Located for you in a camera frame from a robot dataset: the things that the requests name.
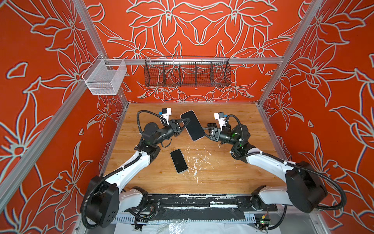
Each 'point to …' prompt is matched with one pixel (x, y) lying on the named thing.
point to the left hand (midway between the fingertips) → (190, 120)
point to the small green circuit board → (265, 222)
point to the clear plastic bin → (104, 76)
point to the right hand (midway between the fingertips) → (198, 132)
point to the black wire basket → (187, 71)
